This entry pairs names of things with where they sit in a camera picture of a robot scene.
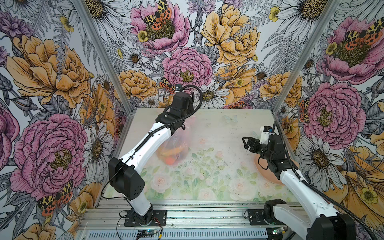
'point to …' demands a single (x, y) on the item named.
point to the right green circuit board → (278, 230)
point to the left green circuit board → (146, 233)
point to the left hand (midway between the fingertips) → (186, 105)
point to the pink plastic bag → (176, 148)
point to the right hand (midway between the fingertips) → (247, 142)
